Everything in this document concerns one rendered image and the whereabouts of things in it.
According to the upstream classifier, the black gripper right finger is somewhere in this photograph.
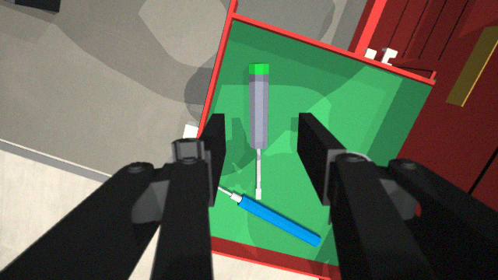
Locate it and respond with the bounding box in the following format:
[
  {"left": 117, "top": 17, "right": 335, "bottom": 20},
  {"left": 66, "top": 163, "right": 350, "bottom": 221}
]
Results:
[{"left": 297, "top": 113, "right": 498, "bottom": 280}]

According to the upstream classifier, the grey screwdriver with green band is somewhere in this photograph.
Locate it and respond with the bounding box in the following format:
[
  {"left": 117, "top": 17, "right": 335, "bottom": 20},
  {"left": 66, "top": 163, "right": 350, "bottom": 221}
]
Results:
[{"left": 249, "top": 63, "right": 269, "bottom": 199}]

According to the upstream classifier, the blue-handled deburring tool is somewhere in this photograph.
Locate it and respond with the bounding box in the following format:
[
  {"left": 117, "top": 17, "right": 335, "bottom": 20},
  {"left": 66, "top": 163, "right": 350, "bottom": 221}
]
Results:
[{"left": 218, "top": 186, "right": 321, "bottom": 247}]

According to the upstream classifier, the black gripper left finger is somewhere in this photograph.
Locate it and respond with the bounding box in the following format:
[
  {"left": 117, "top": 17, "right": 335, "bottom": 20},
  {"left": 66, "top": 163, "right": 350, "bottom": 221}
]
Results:
[{"left": 0, "top": 114, "right": 226, "bottom": 280}]

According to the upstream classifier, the red box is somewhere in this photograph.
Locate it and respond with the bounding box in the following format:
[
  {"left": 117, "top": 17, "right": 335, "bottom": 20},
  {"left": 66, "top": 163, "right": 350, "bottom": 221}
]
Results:
[{"left": 183, "top": 0, "right": 498, "bottom": 280}]

